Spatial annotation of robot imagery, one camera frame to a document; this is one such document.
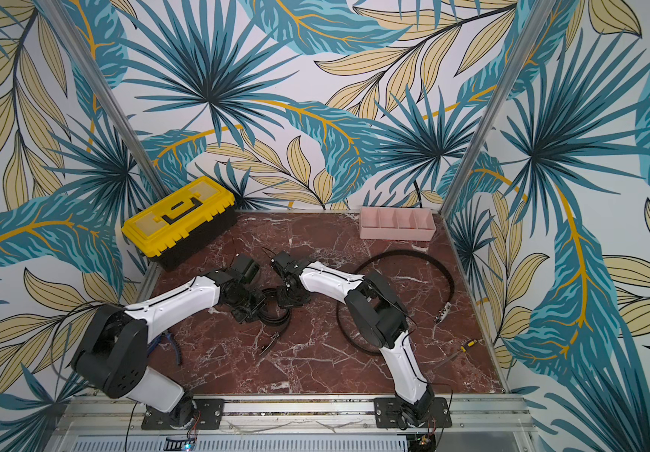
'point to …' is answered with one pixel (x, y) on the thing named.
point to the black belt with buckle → (275, 314)
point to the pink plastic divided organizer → (397, 223)
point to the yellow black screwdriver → (469, 344)
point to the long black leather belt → (442, 313)
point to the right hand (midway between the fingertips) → (286, 304)
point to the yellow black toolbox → (180, 225)
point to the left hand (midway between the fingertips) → (267, 313)
